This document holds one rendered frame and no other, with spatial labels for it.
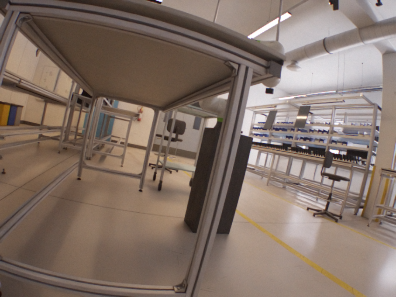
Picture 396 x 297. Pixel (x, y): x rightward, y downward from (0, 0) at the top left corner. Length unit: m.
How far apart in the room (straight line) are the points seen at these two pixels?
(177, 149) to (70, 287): 7.43
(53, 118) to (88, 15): 7.53
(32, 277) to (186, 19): 0.87
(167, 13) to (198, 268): 0.74
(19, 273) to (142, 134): 7.13
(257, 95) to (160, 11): 8.80
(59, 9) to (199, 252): 0.79
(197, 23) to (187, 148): 7.51
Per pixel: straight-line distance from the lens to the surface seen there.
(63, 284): 0.74
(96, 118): 3.67
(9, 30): 0.69
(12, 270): 0.79
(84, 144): 2.41
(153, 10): 0.60
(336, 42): 4.77
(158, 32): 0.59
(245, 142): 1.67
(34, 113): 8.37
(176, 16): 0.60
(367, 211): 4.60
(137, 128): 7.62
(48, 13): 0.66
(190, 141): 8.03
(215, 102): 1.63
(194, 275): 0.73
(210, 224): 0.66
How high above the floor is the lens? 0.67
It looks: 2 degrees down
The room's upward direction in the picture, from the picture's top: 13 degrees clockwise
